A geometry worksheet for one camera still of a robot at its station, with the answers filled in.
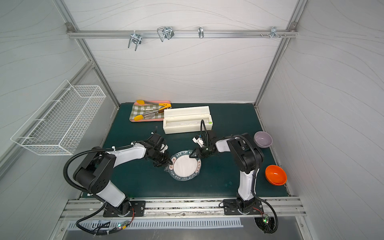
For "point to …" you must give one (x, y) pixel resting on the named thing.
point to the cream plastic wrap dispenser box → (186, 119)
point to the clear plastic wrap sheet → (184, 167)
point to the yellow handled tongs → (163, 106)
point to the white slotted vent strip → (112, 224)
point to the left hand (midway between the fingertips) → (172, 163)
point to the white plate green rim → (183, 167)
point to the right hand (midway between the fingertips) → (191, 156)
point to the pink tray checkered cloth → (148, 111)
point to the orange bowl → (275, 175)
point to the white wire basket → (57, 127)
